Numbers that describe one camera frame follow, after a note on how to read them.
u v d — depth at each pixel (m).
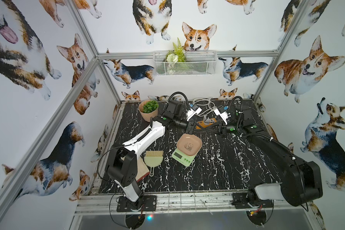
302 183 0.40
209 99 1.17
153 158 0.90
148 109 1.00
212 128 0.72
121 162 0.45
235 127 0.65
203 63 0.93
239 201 0.74
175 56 0.82
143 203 0.73
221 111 0.68
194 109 0.69
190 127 0.67
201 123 1.04
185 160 0.86
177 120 0.68
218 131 0.70
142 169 0.85
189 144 0.92
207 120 1.01
